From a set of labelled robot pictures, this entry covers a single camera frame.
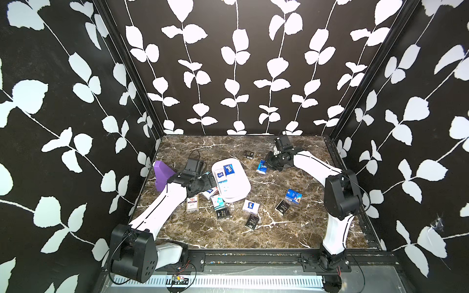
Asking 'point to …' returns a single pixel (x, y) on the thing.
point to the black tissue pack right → (282, 207)
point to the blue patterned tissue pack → (294, 196)
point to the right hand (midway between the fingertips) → (261, 160)
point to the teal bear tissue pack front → (218, 202)
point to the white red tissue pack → (192, 203)
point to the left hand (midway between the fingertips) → (208, 181)
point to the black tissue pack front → (251, 222)
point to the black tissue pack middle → (223, 213)
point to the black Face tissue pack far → (250, 155)
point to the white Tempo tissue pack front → (251, 207)
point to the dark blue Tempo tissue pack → (262, 167)
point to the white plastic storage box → (231, 179)
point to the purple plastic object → (162, 173)
